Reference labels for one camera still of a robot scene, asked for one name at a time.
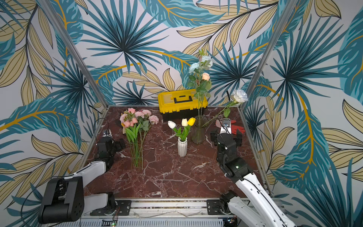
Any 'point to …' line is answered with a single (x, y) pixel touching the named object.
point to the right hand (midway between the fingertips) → (228, 129)
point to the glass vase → (198, 135)
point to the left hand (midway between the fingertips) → (114, 141)
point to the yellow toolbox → (180, 104)
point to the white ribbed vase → (182, 147)
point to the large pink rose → (131, 114)
